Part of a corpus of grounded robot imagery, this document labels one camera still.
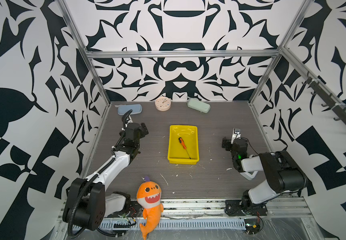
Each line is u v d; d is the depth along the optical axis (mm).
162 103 1156
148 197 700
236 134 811
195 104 1165
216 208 759
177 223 713
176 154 933
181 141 964
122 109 1153
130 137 647
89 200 397
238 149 732
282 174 467
